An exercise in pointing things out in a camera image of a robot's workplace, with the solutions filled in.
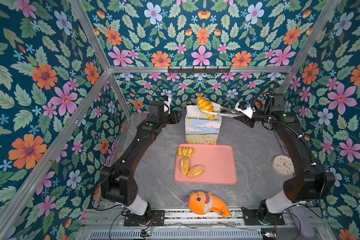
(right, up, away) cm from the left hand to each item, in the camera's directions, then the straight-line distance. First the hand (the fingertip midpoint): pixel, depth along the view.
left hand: (180, 108), depth 78 cm
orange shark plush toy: (+10, -46, -9) cm, 48 cm away
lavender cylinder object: (+61, -53, -5) cm, 81 cm away
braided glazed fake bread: (+2, -26, +15) cm, 30 cm away
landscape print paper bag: (+12, -13, +10) cm, 20 cm away
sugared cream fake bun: (+9, -36, +6) cm, 37 cm away
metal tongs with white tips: (+27, -3, -4) cm, 28 cm away
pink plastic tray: (+24, -32, +14) cm, 42 cm away
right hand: (+30, -2, -3) cm, 31 cm away
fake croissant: (+14, +2, -2) cm, 14 cm away
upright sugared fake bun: (+2, -33, +9) cm, 34 cm away
